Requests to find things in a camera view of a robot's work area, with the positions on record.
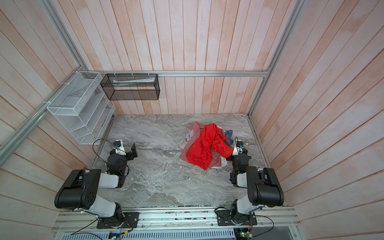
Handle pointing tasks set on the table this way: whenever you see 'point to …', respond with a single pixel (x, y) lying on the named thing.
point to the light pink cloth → (189, 134)
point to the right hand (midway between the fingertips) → (233, 144)
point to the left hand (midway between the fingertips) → (128, 146)
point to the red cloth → (200, 151)
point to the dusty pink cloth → (216, 159)
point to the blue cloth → (229, 134)
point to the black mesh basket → (131, 86)
